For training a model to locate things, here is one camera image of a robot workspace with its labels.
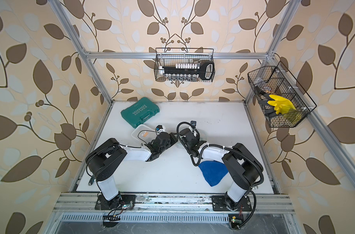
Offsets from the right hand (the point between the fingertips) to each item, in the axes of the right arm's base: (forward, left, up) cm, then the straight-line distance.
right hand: (188, 135), depth 94 cm
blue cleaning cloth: (-22, -14, -6) cm, 26 cm away
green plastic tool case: (+22, +36, -1) cm, 42 cm away
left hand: (0, +7, +3) cm, 8 cm away
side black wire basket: (+18, -51, +27) cm, 60 cm away
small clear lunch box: (+2, +28, +2) cm, 28 cm away
